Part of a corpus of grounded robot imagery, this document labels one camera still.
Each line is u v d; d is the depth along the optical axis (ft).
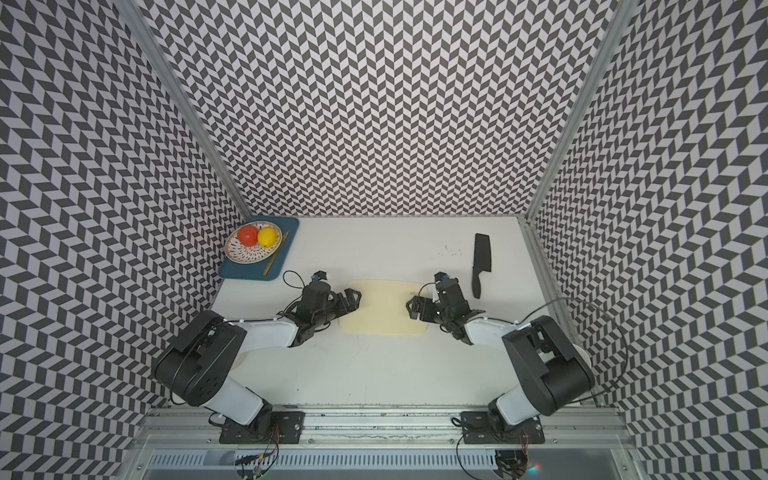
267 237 3.51
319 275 2.77
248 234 3.55
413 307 2.72
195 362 1.48
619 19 2.24
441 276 2.75
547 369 1.46
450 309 2.34
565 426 2.47
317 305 2.38
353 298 2.83
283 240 3.58
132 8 2.32
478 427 2.37
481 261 3.47
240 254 3.51
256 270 3.35
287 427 2.39
